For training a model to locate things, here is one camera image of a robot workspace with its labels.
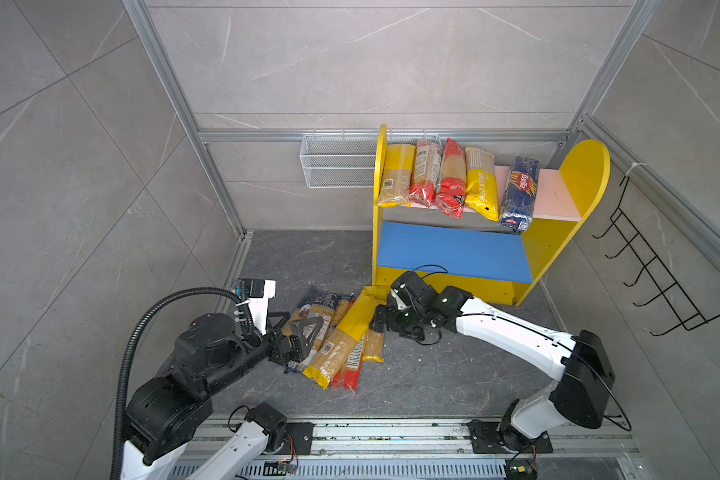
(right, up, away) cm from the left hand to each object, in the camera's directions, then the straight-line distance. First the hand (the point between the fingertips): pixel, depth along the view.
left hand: (306, 311), depth 56 cm
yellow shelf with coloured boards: (+48, +10, +40) cm, 63 cm away
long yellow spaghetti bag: (+4, -15, +26) cm, 30 cm away
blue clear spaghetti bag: (-1, -8, +36) cm, 37 cm away
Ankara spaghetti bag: (+4, -5, +39) cm, 40 cm away
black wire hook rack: (+78, +12, +17) cm, 81 cm away
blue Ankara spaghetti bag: (-9, -8, +37) cm, 39 cm away
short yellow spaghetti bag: (+13, -16, +30) cm, 37 cm away
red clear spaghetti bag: (+6, -22, +24) cm, 33 cm away
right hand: (+16, -9, +22) cm, 29 cm away
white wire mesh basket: (+5, +43, +45) cm, 63 cm away
